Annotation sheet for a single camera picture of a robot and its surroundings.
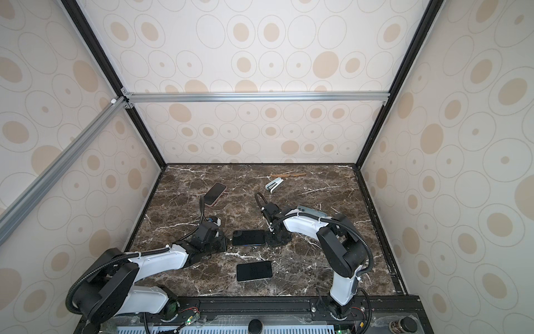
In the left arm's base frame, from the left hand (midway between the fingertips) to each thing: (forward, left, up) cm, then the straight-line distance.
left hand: (235, 238), depth 89 cm
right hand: (-1, -17, -3) cm, 17 cm away
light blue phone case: (+16, -35, -4) cm, 39 cm away
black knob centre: (-32, -11, +8) cm, 34 cm away
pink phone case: (+18, +15, -3) cm, 24 cm away
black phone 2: (-12, -7, -4) cm, 15 cm away
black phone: (+25, +14, -2) cm, 29 cm away
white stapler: (+31, -17, -1) cm, 35 cm away
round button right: (-31, -56, +8) cm, 65 cm away
